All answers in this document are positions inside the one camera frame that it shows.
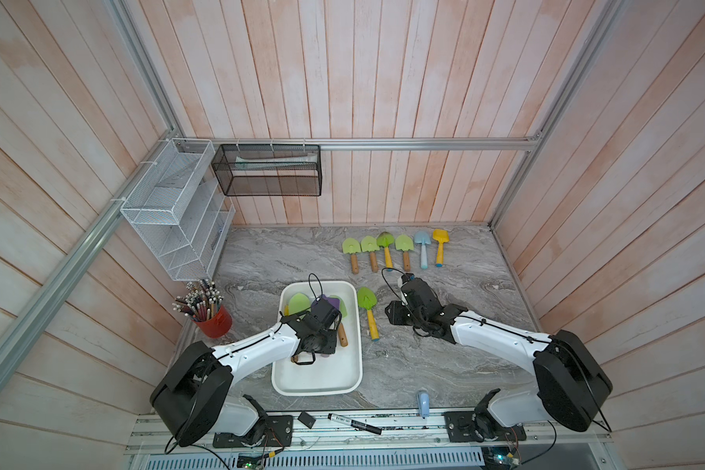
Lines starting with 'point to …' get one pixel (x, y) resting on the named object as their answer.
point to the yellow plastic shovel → (441, 236)
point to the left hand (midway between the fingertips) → (326, 347)
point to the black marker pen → (354, 423)
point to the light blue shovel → (423, 237)
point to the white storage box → (340, 373)
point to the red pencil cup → (203, 304)
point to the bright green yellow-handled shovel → (384, 240)
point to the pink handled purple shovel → (334, 302)
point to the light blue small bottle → (424, 402)
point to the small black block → (306, 419)
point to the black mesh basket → (269, 169)
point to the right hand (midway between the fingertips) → (388, 308)
